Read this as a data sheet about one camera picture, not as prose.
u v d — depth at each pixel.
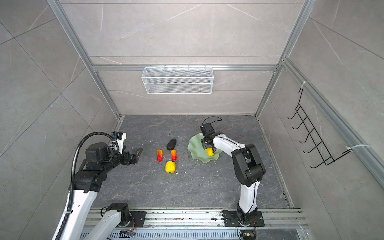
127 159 0.61
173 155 0.95
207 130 0.78
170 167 0.86
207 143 0.72
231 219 0.73
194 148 0.98
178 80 1.00
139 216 0.74
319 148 0.64
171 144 0.99
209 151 0.94
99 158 0.51
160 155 0.94
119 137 0.59
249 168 0.50
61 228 0.39
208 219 0.75
